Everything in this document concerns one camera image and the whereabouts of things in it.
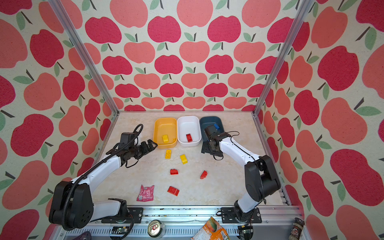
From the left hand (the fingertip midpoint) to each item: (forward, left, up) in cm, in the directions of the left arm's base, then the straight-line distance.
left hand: (154, 148), depth 87 cm
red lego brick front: (-21, -12, -10) cm, 26 cm away
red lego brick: (+14, -20, -10) cm, 27 cm away
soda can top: (-40, -7, 0) cm, 40 cm away
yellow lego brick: (+1, -7, -10) cm, 12 cm away
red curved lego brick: (-11, -11, -10) cm, 19 cm away
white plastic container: (+22, -20, -12) cm, 33 cm away
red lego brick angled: (-13, -29, -9) cm, 33 cm away
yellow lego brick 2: (+12, -4, -8) cm, 15 cm away
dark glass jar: (-40, -70, -7) cm, 81 cm away
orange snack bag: (-40, -31, -8) cm, 51 cm away
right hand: (-1, -34, -3) cm, 34 cm away
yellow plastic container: (+23, -3, -7) cm, 24 cm away
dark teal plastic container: (+28, -33, -8) cm, 44 cm away
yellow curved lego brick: (-2, -17, -10) cm, 20 cm away
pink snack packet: (-23, +3, -10) cm, 25 cm away
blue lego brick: (+24, -41, -9) cm, 49 cm away
